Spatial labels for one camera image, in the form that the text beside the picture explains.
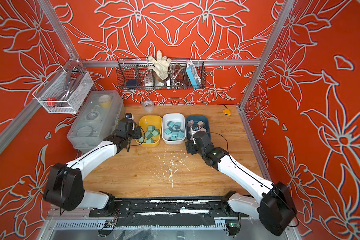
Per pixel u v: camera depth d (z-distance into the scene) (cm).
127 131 67
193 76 87
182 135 100
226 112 114
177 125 107
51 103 69
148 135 99
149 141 101
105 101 100
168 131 101
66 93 65
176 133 100
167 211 73
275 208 39
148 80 94
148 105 120
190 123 104
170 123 106
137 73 101
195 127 70
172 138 99
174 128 104
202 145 59
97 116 92
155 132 101
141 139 95
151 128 102
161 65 92
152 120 105
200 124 106
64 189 41
